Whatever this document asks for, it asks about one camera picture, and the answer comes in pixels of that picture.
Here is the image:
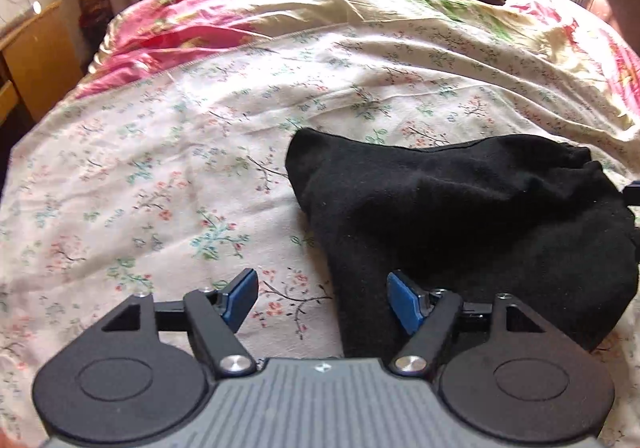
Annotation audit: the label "pink floral blanket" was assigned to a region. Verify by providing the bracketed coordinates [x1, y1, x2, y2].
[73, 0, 639, 112]

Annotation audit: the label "wooden bedside cabinet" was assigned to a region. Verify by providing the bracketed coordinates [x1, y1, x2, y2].
[1, 0, 82, 122]

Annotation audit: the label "black pants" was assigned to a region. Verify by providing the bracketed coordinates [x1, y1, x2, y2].
[285, 128, 639, 360]

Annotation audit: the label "white floral bedsheet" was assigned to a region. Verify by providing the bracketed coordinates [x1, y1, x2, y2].
[1, 19, 639, 446]

